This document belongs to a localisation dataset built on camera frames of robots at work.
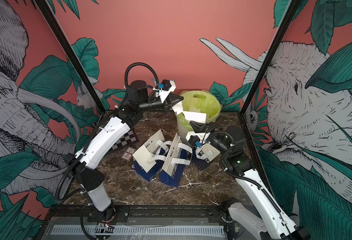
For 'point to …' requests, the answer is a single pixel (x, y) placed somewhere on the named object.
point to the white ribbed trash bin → (183, 131)
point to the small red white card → (128, 153)
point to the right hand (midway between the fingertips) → (193, 117)
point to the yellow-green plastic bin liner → (199, 100)
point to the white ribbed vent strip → (140, 231)
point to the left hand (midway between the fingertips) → (181, 94)
